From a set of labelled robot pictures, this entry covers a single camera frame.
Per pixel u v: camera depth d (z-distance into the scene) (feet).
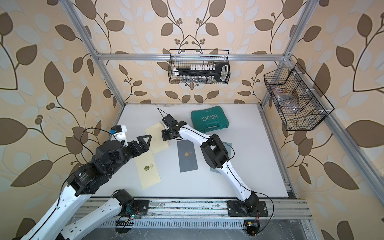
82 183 1.40
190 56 2.98
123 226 2.24
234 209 2.38
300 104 2.40
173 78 2.78
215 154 2.02
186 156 3.07
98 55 2.99
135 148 1.86
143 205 2.47
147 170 2.85
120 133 1.89
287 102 2.31
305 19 2.44
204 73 2.78
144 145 1.92
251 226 2.34
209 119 3.45
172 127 2.58
